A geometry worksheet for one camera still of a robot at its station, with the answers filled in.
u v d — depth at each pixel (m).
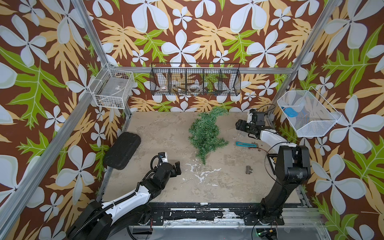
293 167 0.50
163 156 0.75
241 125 0.88
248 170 0.88
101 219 0.41
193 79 0.97
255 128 0.75
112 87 0.86
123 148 0.93
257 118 0.76
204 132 0.68
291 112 0.87
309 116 0.82
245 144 1.00
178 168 0.78
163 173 0.63
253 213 0.75
